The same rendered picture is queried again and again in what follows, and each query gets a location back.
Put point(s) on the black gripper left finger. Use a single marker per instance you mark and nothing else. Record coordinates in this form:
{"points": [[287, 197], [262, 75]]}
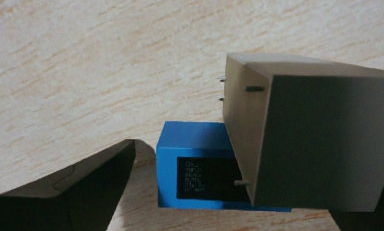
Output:
{"points": [[80, 197]]}

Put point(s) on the blue rectangular block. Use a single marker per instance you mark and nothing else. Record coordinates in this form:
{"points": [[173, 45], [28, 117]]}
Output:
{"points": [[197, 167]]}

